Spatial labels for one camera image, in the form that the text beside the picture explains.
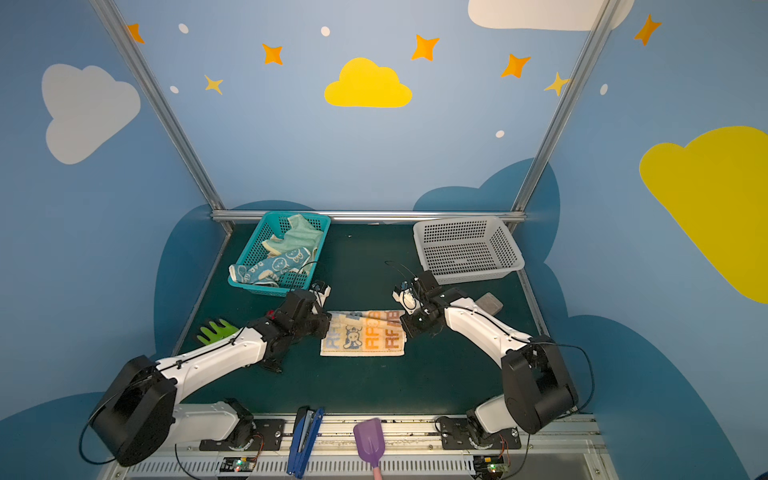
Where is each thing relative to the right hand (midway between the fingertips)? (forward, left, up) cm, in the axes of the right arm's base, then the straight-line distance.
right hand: (408, 323), depth 87 cm
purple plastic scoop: (-29, +9, -6) cm, 31 cm away
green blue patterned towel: (+24, +40, +2) cm, 47 cm away
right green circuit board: (-33, -21, -8) cm, 40 cm away
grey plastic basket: (+36, -21, -8) cm, 42 cm away
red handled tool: (-9, +33, +19) cm, 39 cm away
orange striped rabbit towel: (-1, +14, -7) cm, 15 cm away
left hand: (+1, +22, +1) cm, 23 cm away
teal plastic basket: (+33, +56, +3) cm, 65 cm away
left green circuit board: (-36, +40, -7) cm, 55 cm away
